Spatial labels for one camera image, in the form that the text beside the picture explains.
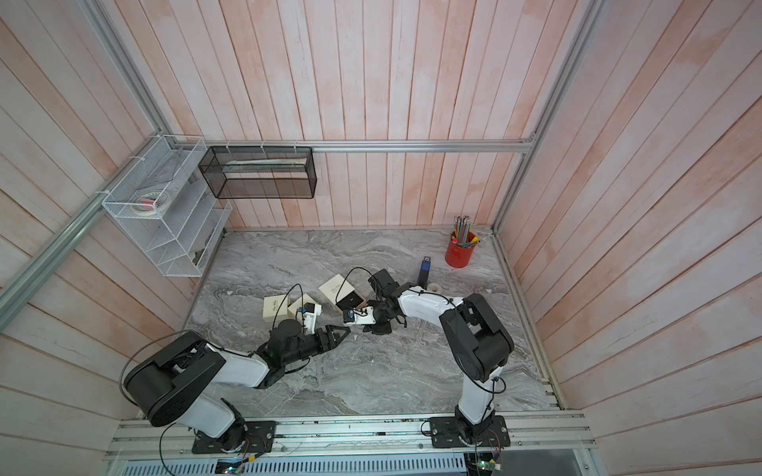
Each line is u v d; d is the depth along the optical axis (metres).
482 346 0.49
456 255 1.03
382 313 0.81
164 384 0.45
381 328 0.83
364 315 0.79
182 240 0.78
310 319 0.82
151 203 0.74
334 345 0.76
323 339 0.76
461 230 1.01
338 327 0.81
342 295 0.97
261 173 1.07
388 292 0.76
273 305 0.95
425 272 1.06
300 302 0.94
